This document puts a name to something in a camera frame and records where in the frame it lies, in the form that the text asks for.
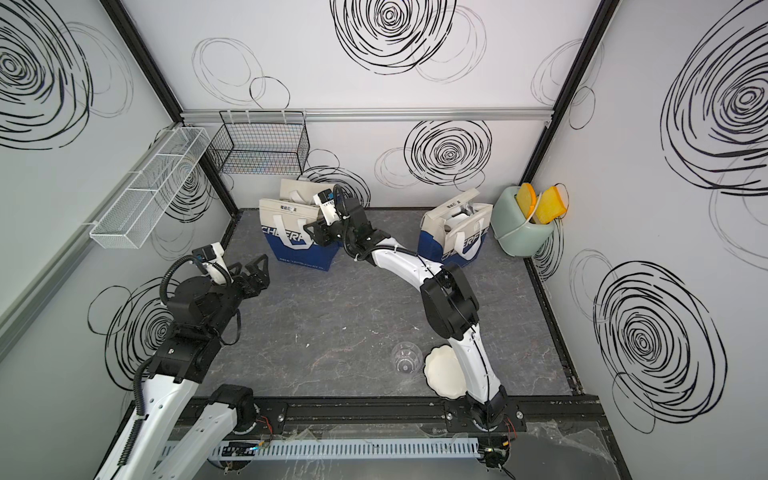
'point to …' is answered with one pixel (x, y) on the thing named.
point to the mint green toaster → (513, 230)
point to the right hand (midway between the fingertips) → (309, 224)
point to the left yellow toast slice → (526, 198)
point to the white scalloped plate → (443, 372)
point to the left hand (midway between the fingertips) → (252, 259)
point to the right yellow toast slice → (549, 205)
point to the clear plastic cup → (407, 357)
